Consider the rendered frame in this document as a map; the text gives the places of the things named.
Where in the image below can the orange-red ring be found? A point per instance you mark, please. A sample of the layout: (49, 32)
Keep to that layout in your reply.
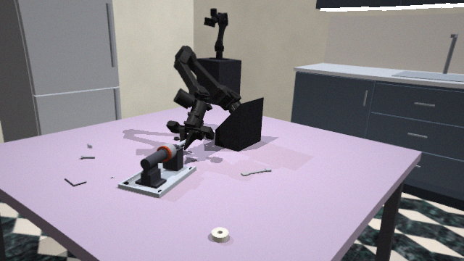
(168, 151)

